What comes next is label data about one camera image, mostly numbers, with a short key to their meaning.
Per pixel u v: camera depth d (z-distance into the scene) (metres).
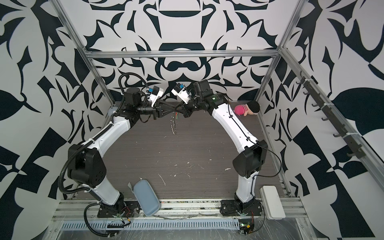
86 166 0.45
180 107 0.69
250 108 1.08
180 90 0.64
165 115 0.72
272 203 0.73
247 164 0.52
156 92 0.66
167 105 0.73
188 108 0.67
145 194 0.76
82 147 0.46
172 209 0.76
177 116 0.76
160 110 0.69
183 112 0.66
